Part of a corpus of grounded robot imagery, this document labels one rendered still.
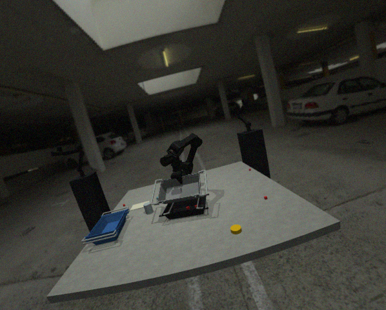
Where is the cream flat rectangular sheet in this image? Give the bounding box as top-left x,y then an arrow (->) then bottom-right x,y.
130,201 -> 150,211

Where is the yellow round disc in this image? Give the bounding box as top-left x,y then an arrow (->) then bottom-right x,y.
230,224 -> 241,234

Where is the blue plastic tray with white wire bars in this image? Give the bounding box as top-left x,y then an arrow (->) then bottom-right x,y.
81,207 -> 128,242

